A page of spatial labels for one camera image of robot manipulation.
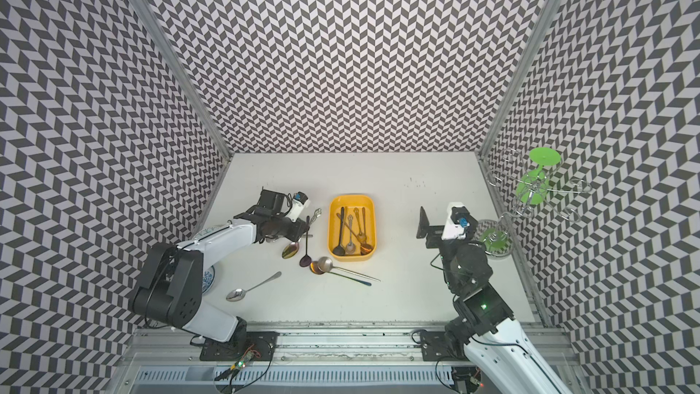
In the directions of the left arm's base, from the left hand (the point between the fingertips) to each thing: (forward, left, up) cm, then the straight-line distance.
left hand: (305, 229), depth 91 cm
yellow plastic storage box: (+12, -15, -1) cm, 19 cm away
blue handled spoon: (-12, -4, -4) cm, 14 cm away
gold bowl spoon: (-8, +4, +1) cm, 9 cm away
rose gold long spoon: (-6, -21, -2) cm, 22 cm away
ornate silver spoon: (-5, -15, -4) cm, 17 cm away
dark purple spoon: (-9, -1, -4) cm, 10 cm away
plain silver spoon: (-20, +18, -3) cm, 28 cm away
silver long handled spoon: (-11, -7, -4) cm, 14 cm away
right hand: (-7, -40, +21) cm, 45 cm away
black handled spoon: (-6, -11, -4) cm, 13 cm away
